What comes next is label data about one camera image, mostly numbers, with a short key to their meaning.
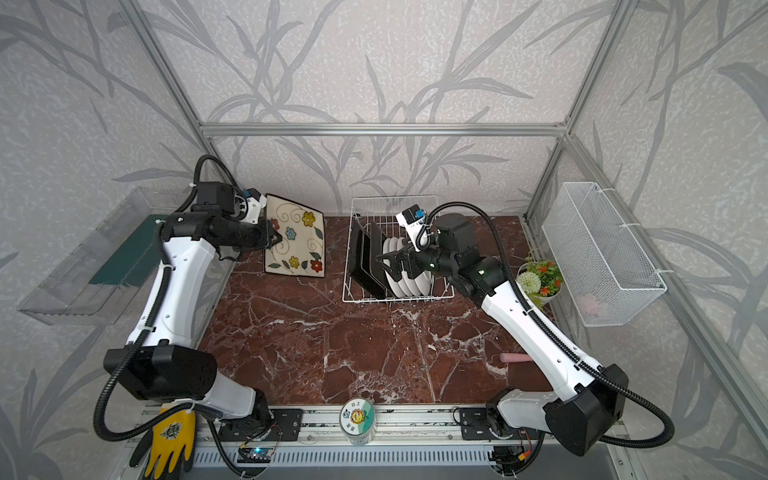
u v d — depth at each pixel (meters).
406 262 0.60
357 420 0.68
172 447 0.69
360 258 0.85
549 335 0.43
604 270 0.61
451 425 0.75
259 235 0.67
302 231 0.84
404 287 0.87
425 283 0.93
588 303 0.72
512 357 0.83
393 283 0.86
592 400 0.38
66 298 0.59
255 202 0.69
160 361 0.40
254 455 0.71
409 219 0.59
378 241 0.89
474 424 0.74
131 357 0.39
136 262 0.62
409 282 0.87
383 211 1.25
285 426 0.74
